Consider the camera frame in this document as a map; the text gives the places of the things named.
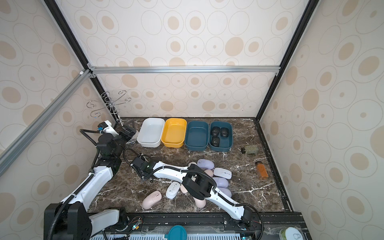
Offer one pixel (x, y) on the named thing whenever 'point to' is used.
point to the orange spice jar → (261, 170)
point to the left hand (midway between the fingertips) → (134, 122)
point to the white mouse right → (222, 173)
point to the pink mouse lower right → (200, 203)
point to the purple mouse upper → (205, 164)
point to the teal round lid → (177, 232)
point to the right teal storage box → (226, 144)
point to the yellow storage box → (174, 132)
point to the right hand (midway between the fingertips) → (152, 168)
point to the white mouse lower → (172, 189)
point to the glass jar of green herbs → (250, 149)
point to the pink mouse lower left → (151, 198)
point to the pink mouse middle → (183, 189)
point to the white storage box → (150, 132)
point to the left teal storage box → (197, 135)
